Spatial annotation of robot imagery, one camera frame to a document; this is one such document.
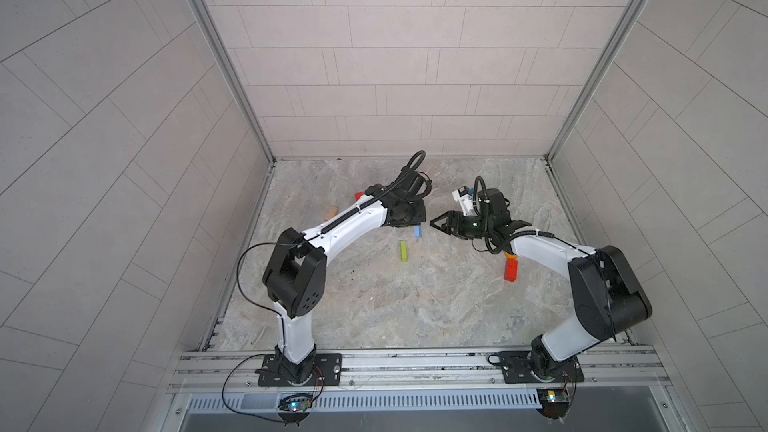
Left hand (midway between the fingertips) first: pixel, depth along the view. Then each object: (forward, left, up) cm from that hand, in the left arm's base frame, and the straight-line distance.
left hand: (428, 213), depth 86 cm
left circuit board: (-45, +31, -9) cm, 55 cm away
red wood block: (-12, -25, -11) cm, 29 cm away
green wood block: (-7, +7, -10) cm, 14 cm away
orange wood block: (-19, -16, +12) cm, 27 cm away
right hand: (-3, -3, -2) cm, 4 cm away
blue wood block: (-6, +3, 0) cm, 7 cm away
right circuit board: (-43, -27, -12) cm, 53 cm away
